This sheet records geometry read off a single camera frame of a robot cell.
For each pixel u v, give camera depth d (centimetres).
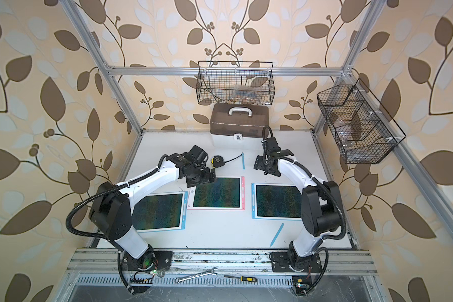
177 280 71
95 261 77
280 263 73
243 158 108
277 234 82
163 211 89
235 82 96
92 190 86
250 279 70
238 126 96
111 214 45
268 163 67
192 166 65
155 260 74
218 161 102
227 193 94
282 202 91
